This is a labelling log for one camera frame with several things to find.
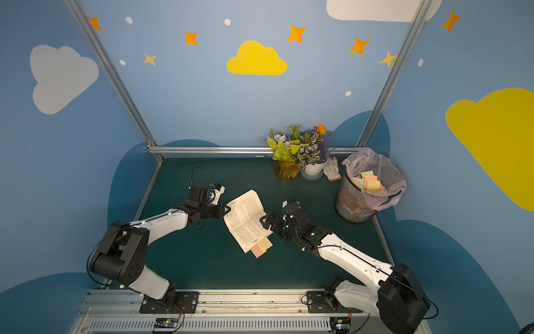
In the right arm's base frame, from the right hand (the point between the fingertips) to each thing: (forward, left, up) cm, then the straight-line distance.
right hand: (267, 221), depth 81 cm
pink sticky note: (-8, +4, -12) cm, 15 cm away
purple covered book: (+5, +11, -11) cm, 17 cm away
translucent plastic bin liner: (+21, -50, +8) cm, 55 cm away
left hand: (+10, +18, -6) cm, 21 cm away
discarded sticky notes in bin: (+23, -45, 0) cm, 50 cm away
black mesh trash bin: (+11, -35, 0) cm, 37 cm away
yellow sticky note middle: (-4, +1, -11) cm, 12 cm away
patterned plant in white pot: (+30, -19, +7) cm, 36 cm away
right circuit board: (-31, -28, -15) cm, 44 cm away
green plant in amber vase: (+34, -5, +8) cm, 35 cm away
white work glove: (+43, -34, -14) cm, 56 cm away
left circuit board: (-34, +34, -14) cm, 50 cm away
